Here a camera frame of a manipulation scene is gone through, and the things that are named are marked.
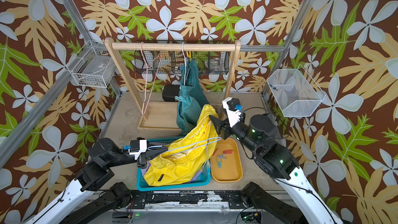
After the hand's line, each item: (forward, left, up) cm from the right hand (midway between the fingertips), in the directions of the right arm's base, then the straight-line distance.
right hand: (215, 111), depth 57 cm
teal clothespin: (-6, -5, -40) cm, 41 cm away
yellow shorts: (-11, +11, -19) cm, 25 cm away
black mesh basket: (+52, +26, -14) cm, 59 cm away
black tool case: (+49, +29, -38) cm, 68 cm away
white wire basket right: (+24, -48, -15) cm, 56 cm away
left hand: (-10, +18, -7) cm, 22 cm away
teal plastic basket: (-14, +4, -41) cm, 43 cm away
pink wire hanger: (+54, +39, -22) cm, 70 cm away
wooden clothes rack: (+28, +32, -43) cm, 61 cm away
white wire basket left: (+39, +67, -7) cm, 78 cm away
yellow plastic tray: (-5, -9, -42) cm, 43 cm away
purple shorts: (-13, +7, -41) cm, 43 cm away
